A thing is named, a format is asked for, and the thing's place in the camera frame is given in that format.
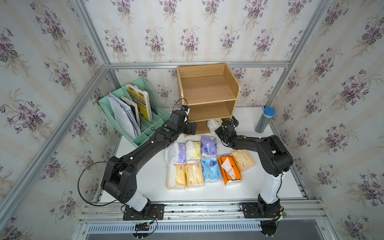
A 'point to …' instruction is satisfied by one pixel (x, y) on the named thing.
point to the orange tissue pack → (230, 170)
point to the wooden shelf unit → (210, 91)
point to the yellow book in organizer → (141, 98)
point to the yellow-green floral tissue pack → (213, 125)
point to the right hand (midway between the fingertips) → (217, 129)
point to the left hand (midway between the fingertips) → (190, 123)
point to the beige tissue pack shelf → (243, 159)
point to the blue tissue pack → (211, 170)
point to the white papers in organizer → (124, 116)
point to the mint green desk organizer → (159, 113)
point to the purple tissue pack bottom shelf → (209, 149)
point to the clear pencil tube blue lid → (268, 113)
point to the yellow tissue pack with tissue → (176, 176)
